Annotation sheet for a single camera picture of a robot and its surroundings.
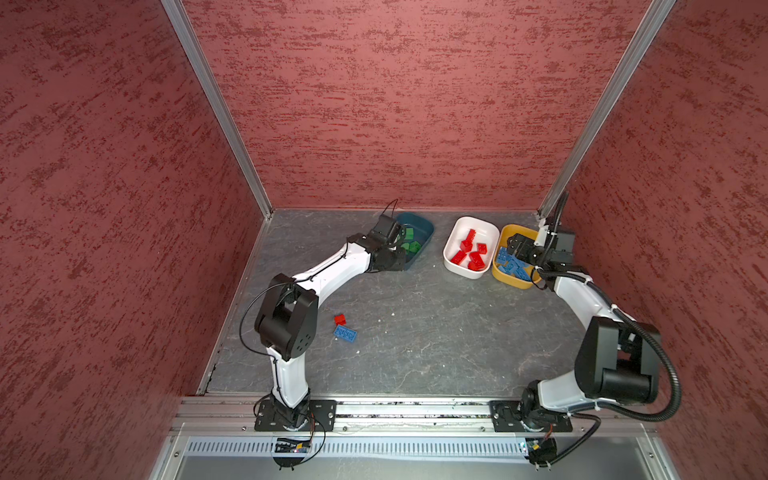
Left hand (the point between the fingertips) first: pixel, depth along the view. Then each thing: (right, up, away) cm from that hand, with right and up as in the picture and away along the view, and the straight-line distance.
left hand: (398, 267), depth 91 cm
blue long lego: (-16, -20, -3) cm, 26 cm away
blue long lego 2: (+39, 0, +10) cm, 41 cm away
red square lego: (+25, +7, +16) cm, 30 cm away
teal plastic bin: (+8, +12, +21) cm, 25 cm away
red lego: (+32, +5, +17) cm, 36 cm away
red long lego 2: (+22, +2, +14) cm, 26 cm away
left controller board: (-27, -44, -18) cm, 55 cm away
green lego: (+5, +11, +22) cm, 25 cm away
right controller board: (+34, -42, -21) cm, 58 cm away
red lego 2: (+28, +1, +13) cm, 31 cm away
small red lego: (-18, -16, -1) cm, 24 cm away
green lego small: (+6, +6, +15) cm, 18 cm away
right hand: (+37, +6, 0) cm, 38 cm away
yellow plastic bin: (+36, -5, +6) cm, 37 cm away
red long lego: (+28, +10, +21) cm, 37 cm away
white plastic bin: (+23, +12, +19) cm, 32 cm away
